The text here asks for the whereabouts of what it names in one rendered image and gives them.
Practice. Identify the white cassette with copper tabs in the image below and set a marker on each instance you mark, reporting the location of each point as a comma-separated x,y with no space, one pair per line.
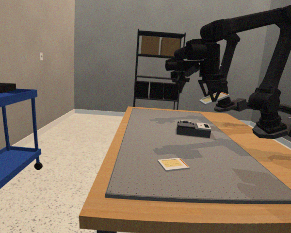
208,101

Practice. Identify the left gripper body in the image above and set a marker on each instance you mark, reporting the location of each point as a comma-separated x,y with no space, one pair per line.
213,78

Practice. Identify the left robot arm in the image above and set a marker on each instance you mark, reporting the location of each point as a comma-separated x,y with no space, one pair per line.
207,48

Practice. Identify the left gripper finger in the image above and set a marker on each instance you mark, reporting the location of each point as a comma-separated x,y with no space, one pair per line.
209,85
202,87

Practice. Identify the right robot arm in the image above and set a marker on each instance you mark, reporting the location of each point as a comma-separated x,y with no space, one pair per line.
174,64

